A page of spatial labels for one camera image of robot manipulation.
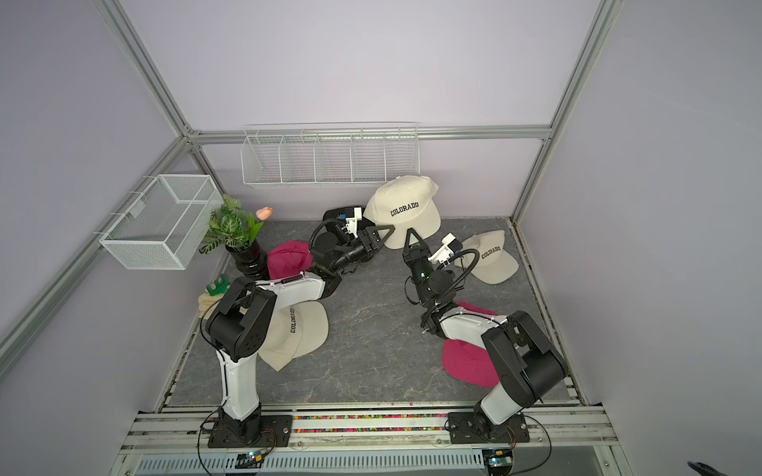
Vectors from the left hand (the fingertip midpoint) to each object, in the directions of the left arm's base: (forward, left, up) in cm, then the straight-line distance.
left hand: (399, 232), depth 80 cm
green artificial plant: (+7, +47, -1) cm, 47 cm away
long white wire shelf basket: (+35, +20, +3) cm, 41 cm away
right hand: (-2, -2, +3) cm, 4 cm away
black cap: (+6, +14, +3) cm, 15 cm away
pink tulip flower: (+11, +39, -1) cm, 40 cm away
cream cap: (-16, +32, -23) cm, 42 cm away
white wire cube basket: (+9, +66, -1) cm, 66 cm away
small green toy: (+3, +61, -26) cm, 66 cm away
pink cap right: (-28, -18, -26) cm, 42 cm away
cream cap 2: (+4, -2, +7) cm, 8 cm away
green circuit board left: (-46, +41, -30) cm, 69 cm away
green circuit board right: (-50, -21, -29) cm, 62 cm away
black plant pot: (+7, +47, -18) cm, 51 cm away
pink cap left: (+10, +37, -23) cm, 45 cm away
